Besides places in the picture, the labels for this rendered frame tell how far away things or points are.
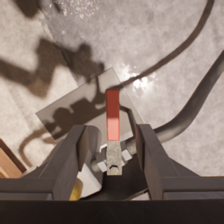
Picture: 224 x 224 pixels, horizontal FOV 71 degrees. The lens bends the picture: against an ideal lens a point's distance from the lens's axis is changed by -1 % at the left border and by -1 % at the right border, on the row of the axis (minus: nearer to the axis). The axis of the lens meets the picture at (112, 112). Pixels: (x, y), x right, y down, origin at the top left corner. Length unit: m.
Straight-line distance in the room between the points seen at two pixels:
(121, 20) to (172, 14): 0.20
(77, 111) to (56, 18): 0.39
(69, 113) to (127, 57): 0.36
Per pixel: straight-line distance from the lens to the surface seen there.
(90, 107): 0.73
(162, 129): 0.30
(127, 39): 0.72
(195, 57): 0.79
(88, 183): 0.33
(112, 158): 0.28
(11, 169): 0.93
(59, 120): 0.79
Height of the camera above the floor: 0.71
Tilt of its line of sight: 73 degrees down
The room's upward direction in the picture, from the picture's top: 176 degrees counter-clockwise
